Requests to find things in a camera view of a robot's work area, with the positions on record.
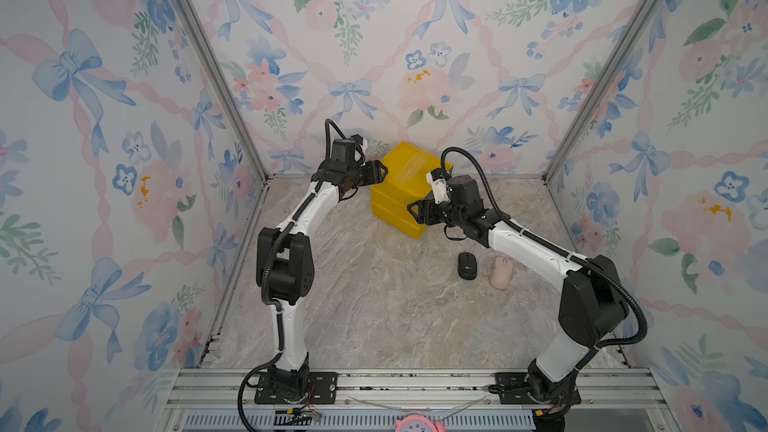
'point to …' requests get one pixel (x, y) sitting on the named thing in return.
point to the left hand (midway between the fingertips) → (384, 169)
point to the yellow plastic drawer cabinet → (405, 183)
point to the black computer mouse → (467, 266)
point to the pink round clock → (418, 423)
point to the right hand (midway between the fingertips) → (417, 204)
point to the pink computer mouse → (501, 272)
